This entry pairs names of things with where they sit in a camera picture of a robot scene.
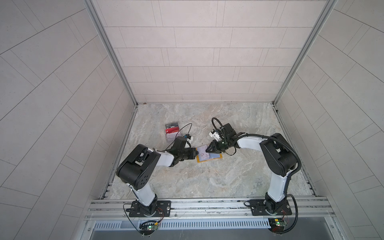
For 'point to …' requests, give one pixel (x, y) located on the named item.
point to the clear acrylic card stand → (172, 131)
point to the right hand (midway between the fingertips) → (207, 151)
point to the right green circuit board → (277, 225)
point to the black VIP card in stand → (172, 125)
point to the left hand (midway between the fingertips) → (202, 152)
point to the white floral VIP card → (203, 154)
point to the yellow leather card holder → (198, 161)
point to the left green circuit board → (148, 227)
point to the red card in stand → (172, 130)
